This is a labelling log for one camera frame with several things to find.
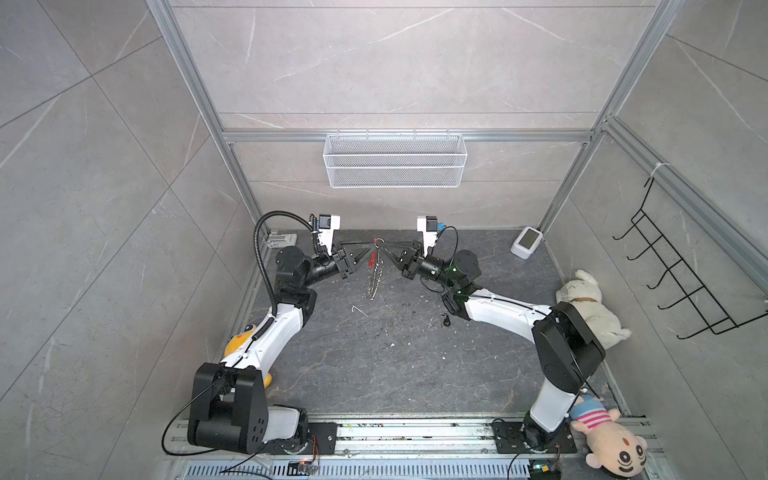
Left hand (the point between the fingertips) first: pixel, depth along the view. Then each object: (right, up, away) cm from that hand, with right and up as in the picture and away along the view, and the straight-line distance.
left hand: (374, 244), depth 69 cm
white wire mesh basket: (+4, +30, +32) cm, 44 cm away
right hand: (+1, -1, 0) cm, 2 cm away
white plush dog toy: (+65, -15, +23) cm, 70 cm away
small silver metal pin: (-9, -21, +29) cm, 37 cm away
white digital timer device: (+56, +2, +43) cm, 71 cm away
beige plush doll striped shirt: (+55, -47, -2) cm, 72 cm away
